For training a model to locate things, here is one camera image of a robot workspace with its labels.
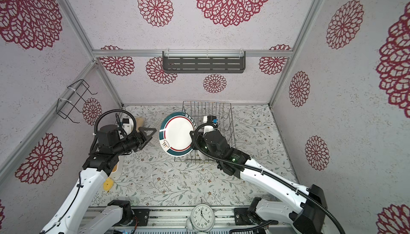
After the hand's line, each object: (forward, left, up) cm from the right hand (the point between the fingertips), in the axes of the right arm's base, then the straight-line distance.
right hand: (190, 130), depth 68 cm
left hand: (0, +17, -5) cm, 18 cm away
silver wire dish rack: (+37, -16, -28) cm, 49 cm away
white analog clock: (-29, -6, -27) cm, 40 cm away
